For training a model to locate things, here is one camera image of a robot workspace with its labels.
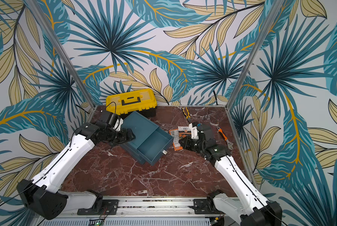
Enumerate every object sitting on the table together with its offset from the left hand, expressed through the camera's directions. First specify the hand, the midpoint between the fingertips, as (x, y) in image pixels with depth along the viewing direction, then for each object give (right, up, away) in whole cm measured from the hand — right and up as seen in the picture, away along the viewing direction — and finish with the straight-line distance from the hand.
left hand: (129, 141), depth 75 cm
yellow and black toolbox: (-10, +22, +23) cm, 34 cm away
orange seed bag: (+25, +1, +28) cm, 38 cm away
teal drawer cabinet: (+6, +6, +4) cm, 10 cm away
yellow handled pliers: (+36, +14, +38) cm, 55 cm away
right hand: (+27, 0, +1) cm, 27 cm away
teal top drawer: (+15, -3, +9) cm, 17 cm away
